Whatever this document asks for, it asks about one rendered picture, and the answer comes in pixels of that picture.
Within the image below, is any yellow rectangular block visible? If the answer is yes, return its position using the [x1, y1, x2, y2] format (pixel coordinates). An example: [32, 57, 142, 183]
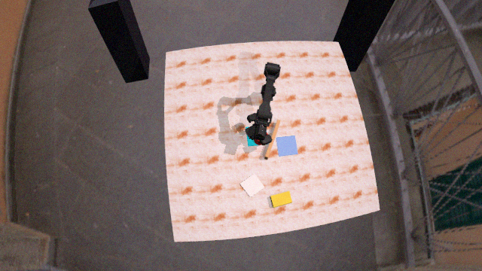
[270, 191, 292, 207]

